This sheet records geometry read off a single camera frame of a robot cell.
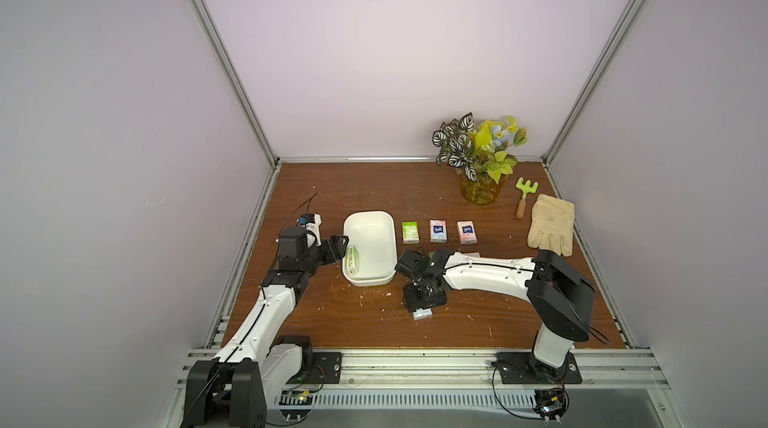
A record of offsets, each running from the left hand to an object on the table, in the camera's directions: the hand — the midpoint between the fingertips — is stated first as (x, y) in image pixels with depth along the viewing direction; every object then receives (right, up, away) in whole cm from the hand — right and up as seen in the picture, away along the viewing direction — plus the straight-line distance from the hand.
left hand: (342, 238), depth 85 cm
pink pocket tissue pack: (+39, 0, +11) cm, 41 cm away
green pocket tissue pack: (+20, 0, +12) cm, 24 cm away
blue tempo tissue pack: (+23, -20, -5) cm, 30 cm away
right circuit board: (+53, -37, -15) cm, 66 cm away
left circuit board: (-9, -39, -13) cm, 42 cm away
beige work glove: (+70, +2, +16) cm, 72 cm away
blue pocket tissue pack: (+30, 0, +12) cm, 32 cm away
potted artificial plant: (+42, +25, +7) cm, 50 cm away
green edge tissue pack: (+2, -8, +3) cm, 8 cm away
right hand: (+21, -18, -2) cm, 27 cm away
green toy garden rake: (+65, +14, +25) cm, 72 cm away
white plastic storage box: (+7, -7, +9) cm, 14 cm away
